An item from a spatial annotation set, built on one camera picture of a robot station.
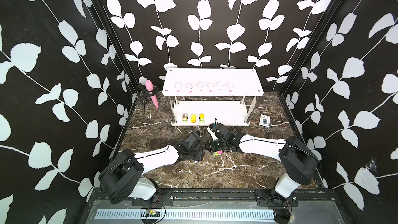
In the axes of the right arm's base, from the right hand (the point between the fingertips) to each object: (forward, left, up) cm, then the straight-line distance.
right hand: (204, 145), depth 86 cm
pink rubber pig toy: (+16, +7, +30) cm, 35 cm away
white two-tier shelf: (+20, +8, +30) cm, 36 cm away
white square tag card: (+20, -40, -5) cm, 45 cm away
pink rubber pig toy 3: (+19, -7, +29) cm, 35 cm away
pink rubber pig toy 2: (+16, -3, +30) cm, 34 cm away
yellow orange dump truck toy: (+17, +7, +2) cm, 19 cm away
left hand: (-2, +1, -3) cm, 4 cm away
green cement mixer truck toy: (+17, +2, +2) cm, 17 cm away
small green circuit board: (-31, +25, -6) cm, 41 cm away
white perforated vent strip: (-31, -25, -7) cm, 41 cm away
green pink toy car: (-3, -7, -4) cm, 9 cm away
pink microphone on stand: (+30, +35, +15) cm, 48 cm away
